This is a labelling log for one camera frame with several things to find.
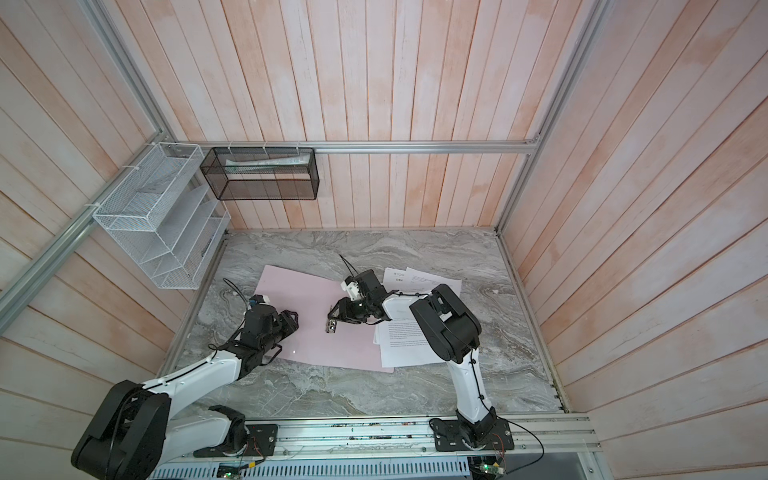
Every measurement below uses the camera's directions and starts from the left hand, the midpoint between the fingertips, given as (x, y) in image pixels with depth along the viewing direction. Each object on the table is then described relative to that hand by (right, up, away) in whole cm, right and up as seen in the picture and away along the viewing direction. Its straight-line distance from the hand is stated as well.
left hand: (294, 322), depth 90 cm
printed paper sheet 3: (+35, +11, +14) cm, 40 cm away
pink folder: (+17, -8, -1) cm, 19 cm away
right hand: (+11, +1, +4) cm, 12 cm away
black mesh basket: (-15, +50, +14) cm, 54 cm away
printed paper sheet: (+34, -7, 0) cm, 34 cm away
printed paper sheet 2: (+40, +11, +15) cm, 44 cm away
